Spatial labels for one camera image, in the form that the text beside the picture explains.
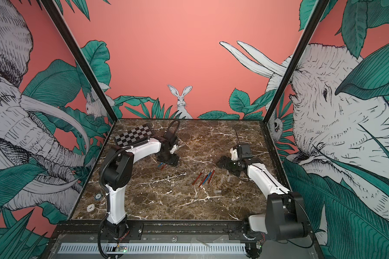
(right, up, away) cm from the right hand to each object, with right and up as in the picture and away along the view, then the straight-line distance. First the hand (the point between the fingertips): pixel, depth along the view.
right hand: (221, 163), depth 87 cm
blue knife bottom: (-7, -9, +6) cm, 12 cm away
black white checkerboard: (-57, +15, +20) cm, 63 cm away
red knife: (-34, -4, +8) cm, 35 cm away
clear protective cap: (-2, -15, -1) cm, 16 cm away
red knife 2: (-14, -10, +4) cm, 17 cm away
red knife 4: (-5, -9, +5) cm, 12 cm away
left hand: (-28, 0, +10) cm, 30 cm away
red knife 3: (-10, -11, +3) cm, 15 cm away
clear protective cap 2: (+5, -10, +4) cm, 11 cm away
